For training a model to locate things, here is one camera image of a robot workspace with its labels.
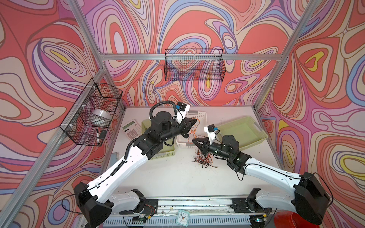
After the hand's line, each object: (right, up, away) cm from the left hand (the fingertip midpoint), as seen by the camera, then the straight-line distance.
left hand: (197, 119), depth 64 cm
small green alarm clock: (-7, -49, +5) cm, 49 cm away
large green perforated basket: (+41, -8, +43) cm, 60 cm away
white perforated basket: (+1, -5, +4) cm, 7 cm away
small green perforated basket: (-16, -19, +23) cm, 34 cm away
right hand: (-1, -13, +10) cm, 16 cm away
